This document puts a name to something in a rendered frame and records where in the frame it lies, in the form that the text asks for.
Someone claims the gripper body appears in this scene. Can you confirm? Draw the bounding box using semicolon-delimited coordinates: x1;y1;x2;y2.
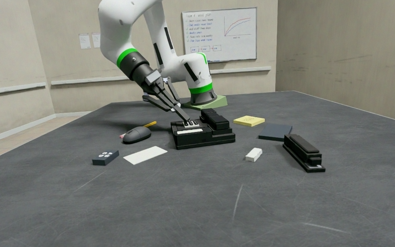
132;64;164;95

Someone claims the dark grey telephone handset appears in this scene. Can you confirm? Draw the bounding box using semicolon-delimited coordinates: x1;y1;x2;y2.
201;108;230;130

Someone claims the yellow sticky note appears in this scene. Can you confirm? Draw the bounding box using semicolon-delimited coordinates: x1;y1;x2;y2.
233;116;265;127

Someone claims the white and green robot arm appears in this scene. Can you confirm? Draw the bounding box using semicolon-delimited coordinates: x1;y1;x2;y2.
98;0;217;106

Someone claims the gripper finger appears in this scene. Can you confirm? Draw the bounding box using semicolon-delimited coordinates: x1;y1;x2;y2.
142;84;188;123
155;76;190;121

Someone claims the dark grey computer mouse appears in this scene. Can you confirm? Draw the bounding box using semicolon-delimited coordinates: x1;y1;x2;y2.
123;126;151;144

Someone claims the white rectangular sheet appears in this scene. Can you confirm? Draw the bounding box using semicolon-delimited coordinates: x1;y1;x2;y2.
123;146;167;165

